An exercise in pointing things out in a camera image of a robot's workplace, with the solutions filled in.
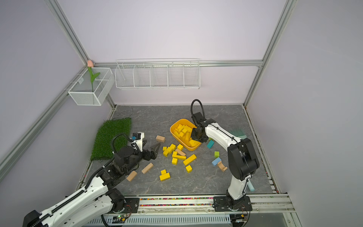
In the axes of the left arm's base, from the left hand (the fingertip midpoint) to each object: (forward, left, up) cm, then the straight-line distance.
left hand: (153, 143), depth 76 cm
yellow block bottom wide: (-13, -4, -17) cm, 22 cm away
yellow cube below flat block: (-4, -10, -17) cm, 20 cm away
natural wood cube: (+13, -1, -17) cm, 22 cm away
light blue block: (-6, -36, -19) cm, 41 cm away
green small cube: (-2, -37, -16) cm, 40 cm away
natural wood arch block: (-9, -39, -19) cm, 44 cm away
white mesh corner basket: (+28, +40, +15) cm, 51 cm away
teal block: (+7, -35, -19) cm, 40 cm away
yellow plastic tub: (+7, -21, -17) cm, 28 cm away
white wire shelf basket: (+53, -1, +9) cm, 53 cm away
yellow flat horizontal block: (-1, -13, -17) cm, 22 cm away
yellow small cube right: (-9, -19, -17) cm, 27 cm away
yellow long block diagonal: (-3, -20, -18) cm, 27 cm away
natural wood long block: (-6, +7, -19) cm, 21 cm away
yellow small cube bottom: (-9, -3, -19) cm, 21 cm away
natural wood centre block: (+2, -14, -18) cm, 23 cm away
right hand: (+9, -24, -12) cm, 28 cm away
